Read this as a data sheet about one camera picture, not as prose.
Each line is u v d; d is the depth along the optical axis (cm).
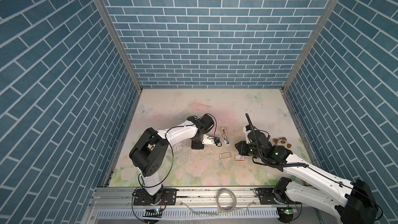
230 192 73
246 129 74
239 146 77
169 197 74
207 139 79
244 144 71
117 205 73
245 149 71
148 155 46
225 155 87
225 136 94
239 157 85
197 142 78
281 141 90
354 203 39
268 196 74
